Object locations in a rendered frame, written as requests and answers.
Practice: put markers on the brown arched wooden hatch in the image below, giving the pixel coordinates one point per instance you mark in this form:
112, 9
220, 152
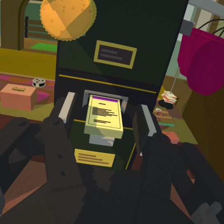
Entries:
10, 24

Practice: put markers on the yellow card ticket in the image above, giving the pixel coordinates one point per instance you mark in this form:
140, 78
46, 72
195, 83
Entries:
103, 120

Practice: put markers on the magenta desk mat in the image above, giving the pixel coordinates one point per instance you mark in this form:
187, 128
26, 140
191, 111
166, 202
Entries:
42, 95

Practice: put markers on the dark green counter press body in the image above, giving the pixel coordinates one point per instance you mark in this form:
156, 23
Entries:
140, 26

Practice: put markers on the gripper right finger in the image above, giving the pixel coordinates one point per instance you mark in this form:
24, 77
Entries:
157, 162

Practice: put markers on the salmon box with slot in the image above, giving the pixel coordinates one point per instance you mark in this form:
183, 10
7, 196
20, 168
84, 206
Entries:
17, 98

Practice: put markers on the wooden coin tray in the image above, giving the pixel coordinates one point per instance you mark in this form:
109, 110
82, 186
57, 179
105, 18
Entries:
164, 117

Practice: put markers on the small salmon block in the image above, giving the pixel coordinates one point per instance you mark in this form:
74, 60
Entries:
172, 137

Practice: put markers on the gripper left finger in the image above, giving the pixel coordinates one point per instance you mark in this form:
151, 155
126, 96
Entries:
57, 143

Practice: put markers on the white and black spool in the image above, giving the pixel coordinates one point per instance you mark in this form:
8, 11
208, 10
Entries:
38, 82

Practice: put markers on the brown wooden cabinet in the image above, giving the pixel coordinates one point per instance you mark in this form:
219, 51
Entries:
206, 126

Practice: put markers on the yellow knurled date knob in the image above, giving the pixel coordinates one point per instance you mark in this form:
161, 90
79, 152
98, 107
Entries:
68, 17

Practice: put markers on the paper spike with slips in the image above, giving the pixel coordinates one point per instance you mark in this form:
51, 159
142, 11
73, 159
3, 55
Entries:
168, 98

